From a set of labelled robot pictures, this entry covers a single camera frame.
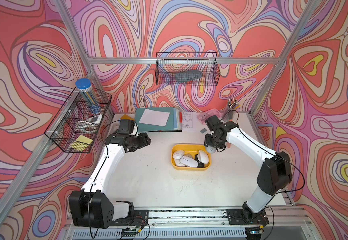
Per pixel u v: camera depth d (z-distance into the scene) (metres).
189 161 0.88
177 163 0.90
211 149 0.83
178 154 0.92
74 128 0.75
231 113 1.08
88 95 0.74
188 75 0.88
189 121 1.15
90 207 0.39
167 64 0.93
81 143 0.63
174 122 1.11
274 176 0.46
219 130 0.62
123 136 0.56
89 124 0.70
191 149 0.98
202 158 0.88
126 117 1.13
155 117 1.11
